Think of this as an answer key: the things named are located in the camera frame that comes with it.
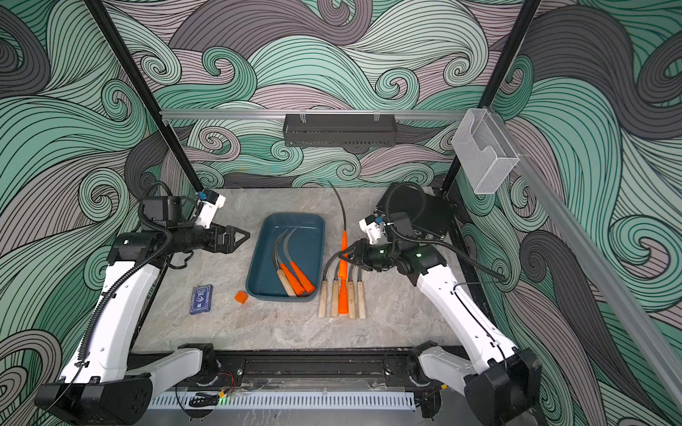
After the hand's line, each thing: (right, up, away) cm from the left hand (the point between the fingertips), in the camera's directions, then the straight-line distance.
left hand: (234, 229), depth 70 cm
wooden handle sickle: (+23, -22, +20) cm, 38 cm away
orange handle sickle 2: (+30, -10, 0) cm, 31 cm away
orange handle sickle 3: (+15, -21, +18) cm, 31 cm away
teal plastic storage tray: (+15, -9, +31) cm, 36 cm away
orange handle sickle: (+30, -23, +19) cm, 42 cm away
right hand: (+29, -8, +1) cm, 30 cm away
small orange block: (-4, -24, +17) cm, 30 cm away
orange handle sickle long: (+18, -20, +18) cm, 33 cm away
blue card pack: (-17, -24, +16) cm, 34 cm away
